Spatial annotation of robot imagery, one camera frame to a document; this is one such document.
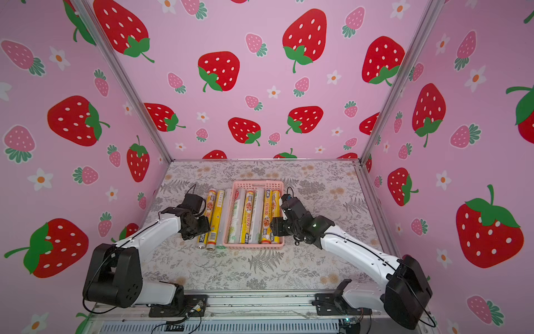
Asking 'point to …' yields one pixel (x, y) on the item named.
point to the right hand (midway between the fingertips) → (281, 220)
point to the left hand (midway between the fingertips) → (204, 228)
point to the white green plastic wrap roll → (237, 216)
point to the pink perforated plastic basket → (278, 185)
